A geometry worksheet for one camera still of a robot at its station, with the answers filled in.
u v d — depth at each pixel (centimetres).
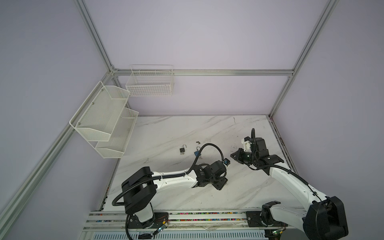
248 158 70
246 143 78
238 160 73
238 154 73
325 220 40
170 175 49
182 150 101
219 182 71
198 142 104
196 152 98
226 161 71
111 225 73
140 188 45
